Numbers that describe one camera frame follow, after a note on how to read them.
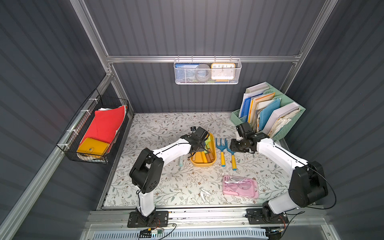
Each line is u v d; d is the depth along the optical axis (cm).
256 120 95
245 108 102
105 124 71
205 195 81
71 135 62
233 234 77
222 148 99
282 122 82
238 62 89
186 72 84
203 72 90
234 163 92
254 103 96
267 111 91
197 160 94
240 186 84
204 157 93
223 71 88
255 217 74
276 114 85
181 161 93
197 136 72
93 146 65
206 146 99
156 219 73
